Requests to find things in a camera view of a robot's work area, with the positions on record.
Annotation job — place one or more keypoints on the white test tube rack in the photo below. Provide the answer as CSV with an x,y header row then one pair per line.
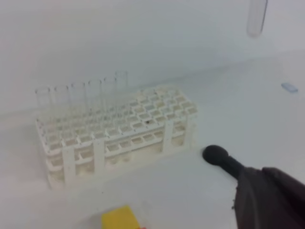
x,y
155,123

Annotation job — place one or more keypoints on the clear glass test tube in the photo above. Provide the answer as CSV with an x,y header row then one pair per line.
x,y
256,17

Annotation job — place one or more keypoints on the blue outlined label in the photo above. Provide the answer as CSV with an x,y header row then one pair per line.
x,y
289,87

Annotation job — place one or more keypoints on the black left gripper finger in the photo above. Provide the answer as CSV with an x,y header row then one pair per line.
x,y
269,199

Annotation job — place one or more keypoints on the yellow block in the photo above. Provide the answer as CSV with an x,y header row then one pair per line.
x,y
120,218

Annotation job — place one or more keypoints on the black round-headed tool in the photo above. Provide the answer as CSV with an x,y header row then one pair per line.
x,y
217,156

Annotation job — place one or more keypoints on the clear test tube in rack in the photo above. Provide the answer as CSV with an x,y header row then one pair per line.
x,y
78,98
62,98
95,94
43,95
110,88
122,85

